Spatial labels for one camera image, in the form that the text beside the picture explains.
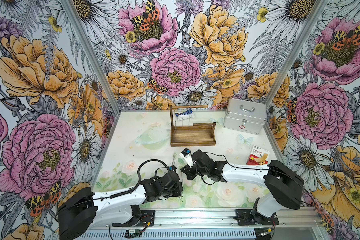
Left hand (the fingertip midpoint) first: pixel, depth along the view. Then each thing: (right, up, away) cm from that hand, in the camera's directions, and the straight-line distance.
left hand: (181, 193), depth 80 cm
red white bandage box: (+47, +17, +12) cm, 51 cm away
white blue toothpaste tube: (+3, +43, +35) cm, 56 cm away
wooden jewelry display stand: (+13, +29, +28) cm, 43 cm away
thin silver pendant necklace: (-5, +15, +16) cm, 23 cm away
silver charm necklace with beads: (0, +43, +35) cm, 56 cm away
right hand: (+1, +10, +2) cm, 10 cm away
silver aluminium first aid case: (+42, +42, +21) cm, 63 cm away
